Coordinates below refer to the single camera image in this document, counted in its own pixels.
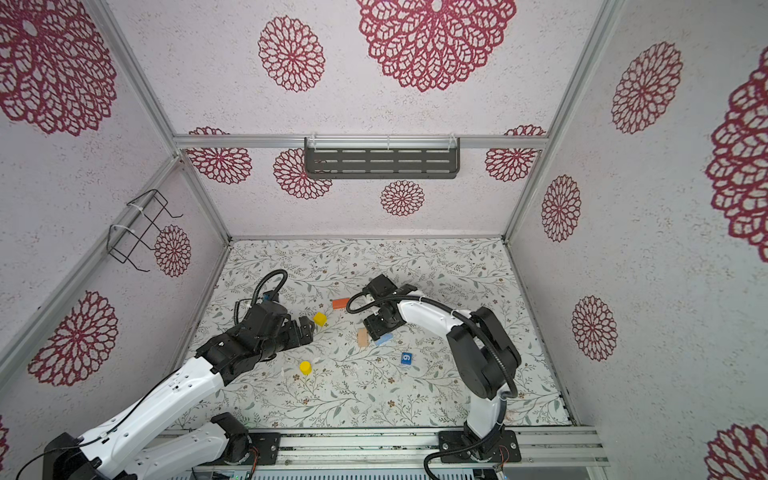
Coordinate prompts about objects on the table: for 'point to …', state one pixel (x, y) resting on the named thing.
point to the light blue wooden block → (384, 338)
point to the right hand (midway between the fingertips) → (379, 322)
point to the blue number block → (406, 358)
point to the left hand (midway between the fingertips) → (301, 333)
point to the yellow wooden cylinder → (306, 367)
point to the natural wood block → (362, 337)
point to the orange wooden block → (340, 303)
